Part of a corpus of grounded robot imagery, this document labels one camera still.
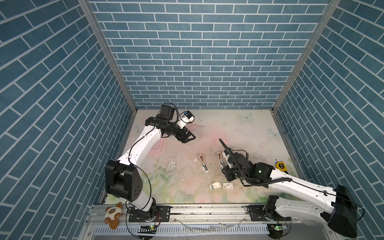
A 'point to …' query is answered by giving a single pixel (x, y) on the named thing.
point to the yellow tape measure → (281, 165)
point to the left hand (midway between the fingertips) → (190, 132)
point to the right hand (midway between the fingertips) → (220, 170)
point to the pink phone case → (158, 146)
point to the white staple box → (228, 185)
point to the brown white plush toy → (112, 215)
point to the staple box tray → (215, 185)
